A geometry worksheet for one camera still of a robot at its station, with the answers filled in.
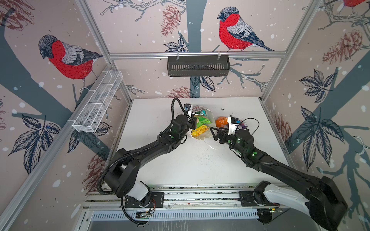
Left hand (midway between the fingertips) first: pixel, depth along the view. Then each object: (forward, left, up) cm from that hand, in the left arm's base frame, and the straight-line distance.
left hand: (196, 111), depth 81 cm
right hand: (-9, -10, -3) cm, 14 cm away
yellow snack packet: (-5, -3, -12) cm, 13 cm away
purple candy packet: (+1, -32, -17) cm, 37 cm away
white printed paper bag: (-11, -6, -12) cm, 17 cm away
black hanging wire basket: (+40, -2, +4) cm, 41 cm away
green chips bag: (-3, -4, -6) cm, 7 cm away
